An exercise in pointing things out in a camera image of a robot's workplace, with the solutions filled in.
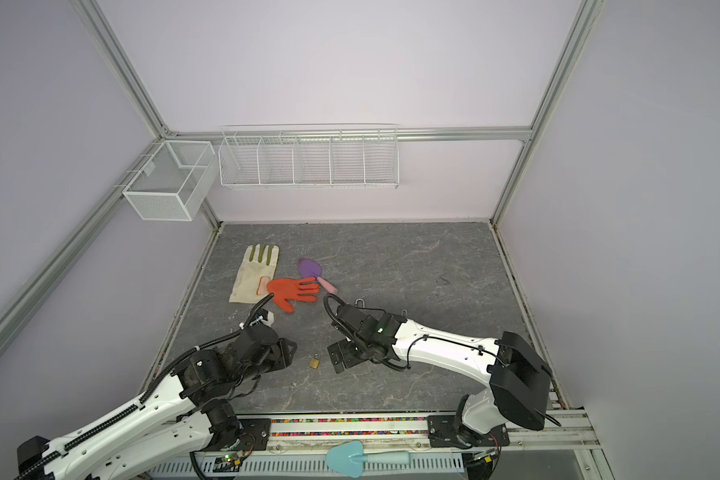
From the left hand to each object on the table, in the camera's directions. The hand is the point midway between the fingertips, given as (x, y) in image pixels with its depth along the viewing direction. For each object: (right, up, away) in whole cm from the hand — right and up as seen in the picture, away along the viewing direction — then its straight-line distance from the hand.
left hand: (290, 353), depth 76 cm
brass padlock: (+4, -6, +9) cm, 12 cm away
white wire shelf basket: (-3, +58, +22) cm, 62 cm away
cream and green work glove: (-20, +22, +32) cm, 44 cm away
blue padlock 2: (+31, +7, +18) cm, 37 cm away
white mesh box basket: (-47, +49, +23) cm, 71 cm away
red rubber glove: (-6, +13, +24) cm, 28 cm away
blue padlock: (+17, +10, +23) cm, 30 cm away
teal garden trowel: (+16, -23, -6) cm, 28 cm away
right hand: (+14, -2, +2) cm, 14 cm away
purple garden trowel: (-2, +20, +32) cm, 38 cm away
